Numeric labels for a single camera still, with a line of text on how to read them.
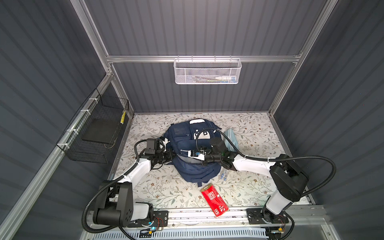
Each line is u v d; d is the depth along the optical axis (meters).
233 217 0.75
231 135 0.99
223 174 0.88
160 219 0.72
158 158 0.74
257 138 1.05
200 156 0.70
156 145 0.71
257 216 0.72
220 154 0.67
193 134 0.97
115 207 0.42
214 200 0.79
